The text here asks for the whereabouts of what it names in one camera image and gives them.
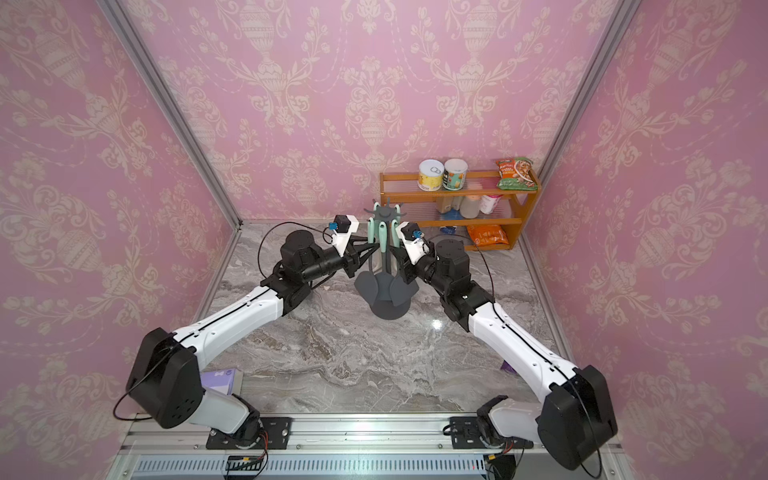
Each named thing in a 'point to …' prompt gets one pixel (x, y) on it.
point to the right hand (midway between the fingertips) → (396, 243)
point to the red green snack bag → (516, 174)
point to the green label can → (454, 175)
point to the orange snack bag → (488, 234)
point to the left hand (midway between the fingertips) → (376, 244)
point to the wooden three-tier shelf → (493, 215)
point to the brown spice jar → (444, 203)
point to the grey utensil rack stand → (383, 306)
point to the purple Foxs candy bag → (505, 366)
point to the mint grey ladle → (401, 290)
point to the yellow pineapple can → (430, 177)
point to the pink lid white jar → (470, 206)
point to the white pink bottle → (488, 203)
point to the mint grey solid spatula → (366, 282)
